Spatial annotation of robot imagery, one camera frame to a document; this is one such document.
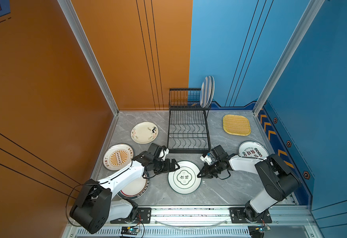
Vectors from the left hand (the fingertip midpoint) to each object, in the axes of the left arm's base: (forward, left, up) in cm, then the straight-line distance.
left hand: (174, 166), depth 83 cm
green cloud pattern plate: (-6, -6, -6) cm, 10 cm away
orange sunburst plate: (+9, +37, -6) cm, 39 cm away
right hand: (-3, -14, -5) cm, 15 cm away
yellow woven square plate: (+37, -46, -7) cm, 60 cm away
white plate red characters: (+15, -51, -5) cm, 54 cm away
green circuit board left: (-29, +21, -8) cm, 37 cm away
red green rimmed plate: (-11, +21, -7) cm, 24 cm away
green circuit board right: (-29, -41, -7) cm, 50 cm away
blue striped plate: (+43, -17, +18) cm, 50 cm away
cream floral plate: (+28, +23, -6) cm, 37 cm away
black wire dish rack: (+29, -9, -4) cm, 31 cm away
